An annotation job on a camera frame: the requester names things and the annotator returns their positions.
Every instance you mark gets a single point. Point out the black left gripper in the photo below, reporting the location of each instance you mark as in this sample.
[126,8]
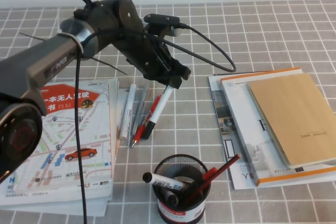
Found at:
[151,57]

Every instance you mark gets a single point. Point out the white marker black cap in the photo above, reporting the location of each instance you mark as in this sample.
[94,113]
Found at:
[157,112]

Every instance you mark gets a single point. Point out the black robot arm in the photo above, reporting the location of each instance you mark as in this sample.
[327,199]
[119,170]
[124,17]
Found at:
[89,31]

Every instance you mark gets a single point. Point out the grey transparent pen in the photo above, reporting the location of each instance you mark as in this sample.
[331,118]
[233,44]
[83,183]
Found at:
[138,114]

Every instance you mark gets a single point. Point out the red retractable pen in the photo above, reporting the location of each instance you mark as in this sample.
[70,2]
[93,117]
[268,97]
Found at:
[142,127]

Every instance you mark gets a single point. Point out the red pencil in holder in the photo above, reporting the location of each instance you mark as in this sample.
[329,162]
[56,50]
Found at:
[219,171]

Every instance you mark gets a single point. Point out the red pen in holder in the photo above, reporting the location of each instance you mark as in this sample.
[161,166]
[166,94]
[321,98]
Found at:
[197,186]

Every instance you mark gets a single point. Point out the black mesh pen holder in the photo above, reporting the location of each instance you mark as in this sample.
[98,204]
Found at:
[186,169]

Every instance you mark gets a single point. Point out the black marker in holder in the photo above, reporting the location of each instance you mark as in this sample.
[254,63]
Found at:
[170,198]

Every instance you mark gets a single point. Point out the white marker on table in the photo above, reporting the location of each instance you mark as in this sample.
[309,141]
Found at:
[125,125]

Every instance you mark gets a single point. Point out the white marker leaning left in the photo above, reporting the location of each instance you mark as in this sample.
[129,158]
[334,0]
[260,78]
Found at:
[162,181]

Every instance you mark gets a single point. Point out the white orange striped book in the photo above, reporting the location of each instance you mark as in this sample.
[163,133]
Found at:
[267,164]

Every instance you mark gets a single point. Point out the white magazine under books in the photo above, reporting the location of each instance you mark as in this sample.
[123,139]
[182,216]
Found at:
[240,173]

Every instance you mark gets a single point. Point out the tan kraft notebook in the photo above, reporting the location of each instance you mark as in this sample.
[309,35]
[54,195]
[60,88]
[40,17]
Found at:
[300,119]

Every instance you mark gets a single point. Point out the white booklet under book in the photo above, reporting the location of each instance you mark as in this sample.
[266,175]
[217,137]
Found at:
[58,196]

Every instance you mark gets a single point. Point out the orange map cover book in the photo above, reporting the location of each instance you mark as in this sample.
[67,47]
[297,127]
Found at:
[54,163]

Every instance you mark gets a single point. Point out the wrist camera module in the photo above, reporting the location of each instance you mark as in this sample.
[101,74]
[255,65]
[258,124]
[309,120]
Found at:
[162,25]

